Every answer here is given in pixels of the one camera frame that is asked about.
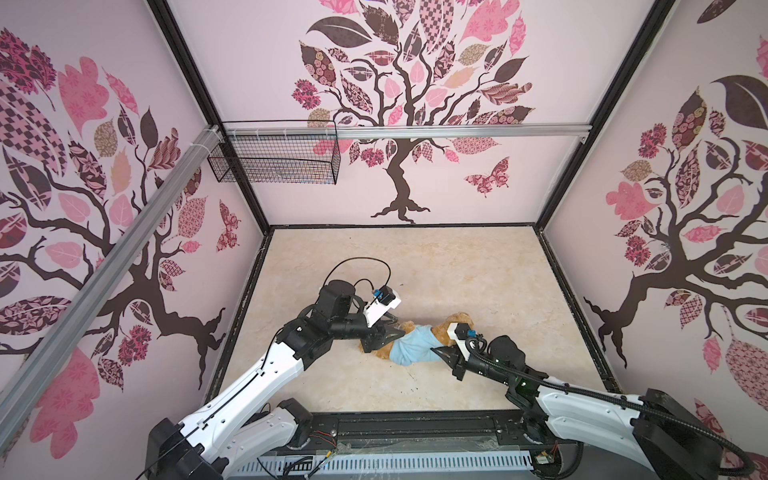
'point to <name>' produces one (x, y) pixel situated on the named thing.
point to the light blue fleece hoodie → (415, 347)
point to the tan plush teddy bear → (383, 352)
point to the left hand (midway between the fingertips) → (397, 330)
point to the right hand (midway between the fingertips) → (434, 341)
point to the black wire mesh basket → (280, 161)
